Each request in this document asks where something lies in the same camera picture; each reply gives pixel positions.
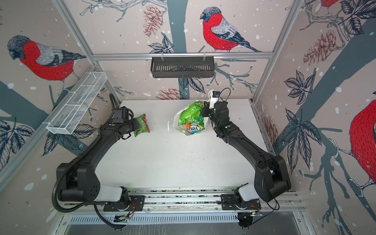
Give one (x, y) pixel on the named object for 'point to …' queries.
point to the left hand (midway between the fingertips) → (135, 123)
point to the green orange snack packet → (143, 125)
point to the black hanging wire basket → (182, 67)
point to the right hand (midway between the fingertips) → (203, 103)
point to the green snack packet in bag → (191, 116)
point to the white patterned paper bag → (174, 125)
